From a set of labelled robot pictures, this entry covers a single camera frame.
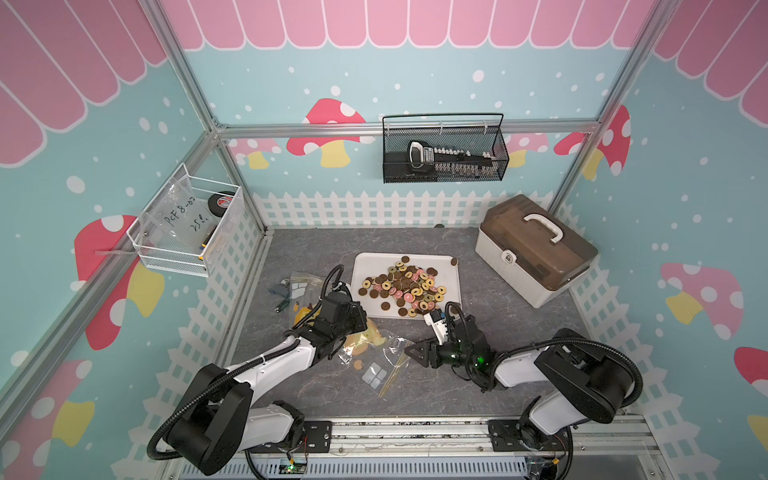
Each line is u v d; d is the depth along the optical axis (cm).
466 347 73
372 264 110
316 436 74
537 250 92
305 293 94
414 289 97
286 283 102
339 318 69
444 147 92
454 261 109
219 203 81
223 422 41
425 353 76
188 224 70
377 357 86
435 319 79
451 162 88
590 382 45
